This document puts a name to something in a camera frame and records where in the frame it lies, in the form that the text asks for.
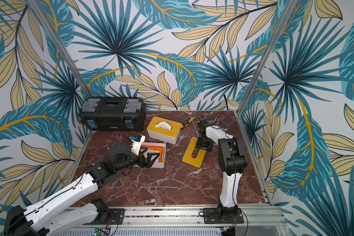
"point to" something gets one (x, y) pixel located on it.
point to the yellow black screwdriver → (185, 123)
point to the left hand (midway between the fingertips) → (152, 153)
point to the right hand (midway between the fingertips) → (203, 148)
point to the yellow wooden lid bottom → (198, 161)
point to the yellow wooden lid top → (173, 132)
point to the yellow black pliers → (215, 119)
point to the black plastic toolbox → (113, 113)
